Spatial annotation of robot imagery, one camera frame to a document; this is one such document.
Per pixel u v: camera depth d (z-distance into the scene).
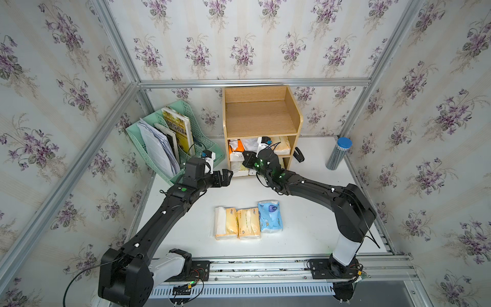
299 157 1.10
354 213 0.49
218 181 0.69
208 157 0.70
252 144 0.84
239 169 0.96
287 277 0.73
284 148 0.88
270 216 0.84
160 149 0.82
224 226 0.80
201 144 1.15
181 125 0.94
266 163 0.63
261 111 0.89
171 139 0.94
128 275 0.38
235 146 0.83
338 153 0.94
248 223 0.80
